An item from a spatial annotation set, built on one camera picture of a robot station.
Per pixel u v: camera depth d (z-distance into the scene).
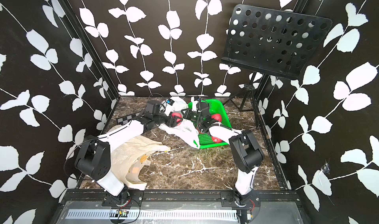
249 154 0.49
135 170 0.81
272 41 0.67
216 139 0.91
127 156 0.78
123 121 1.01
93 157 0.46
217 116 0.98
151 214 0.70
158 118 0.74
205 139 0.98
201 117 0.71
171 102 0.77
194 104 0.82
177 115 0.85
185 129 0.84
